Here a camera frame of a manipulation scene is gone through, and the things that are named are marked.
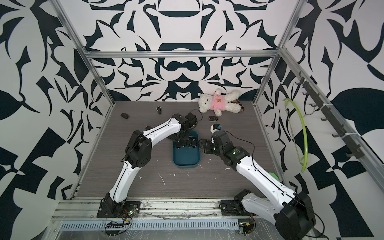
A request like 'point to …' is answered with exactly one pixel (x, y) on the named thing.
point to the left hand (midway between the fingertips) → (181, 135)
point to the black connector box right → (246, 226)
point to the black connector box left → (112, 228)
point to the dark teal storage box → (188, 157)
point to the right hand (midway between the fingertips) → (204, 141)
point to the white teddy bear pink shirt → (220, 102)
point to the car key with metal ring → (159, 109)
